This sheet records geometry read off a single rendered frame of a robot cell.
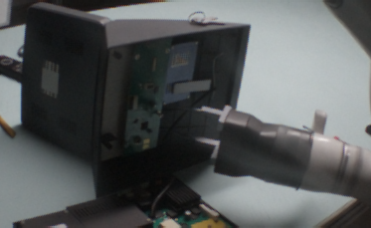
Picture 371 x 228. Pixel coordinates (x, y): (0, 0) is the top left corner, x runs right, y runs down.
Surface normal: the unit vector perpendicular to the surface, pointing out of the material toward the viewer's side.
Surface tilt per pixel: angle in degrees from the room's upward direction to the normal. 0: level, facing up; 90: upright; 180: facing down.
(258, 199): 0
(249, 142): 90
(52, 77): 90
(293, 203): 0
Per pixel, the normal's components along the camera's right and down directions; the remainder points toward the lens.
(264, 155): -0.40, 0.36
